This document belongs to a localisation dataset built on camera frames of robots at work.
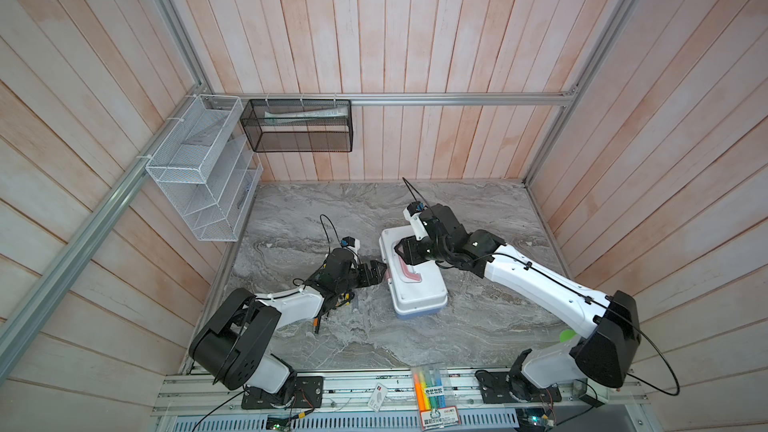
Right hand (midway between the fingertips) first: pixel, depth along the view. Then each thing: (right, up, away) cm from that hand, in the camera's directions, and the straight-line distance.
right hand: (401, 246), depth 78 cm
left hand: (-7, -10, +11) cm, 16 cm away
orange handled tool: (-24, -23, +6) cm, 34 cm away
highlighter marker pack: (+7, -37, -7) cm, 38 cm away
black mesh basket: (-34, +40, +26) cm, 59 cm away
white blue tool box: (+4, -12, 0) cm, 13 cm away
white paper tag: (-6, -36, -7) cm, 38 cm away
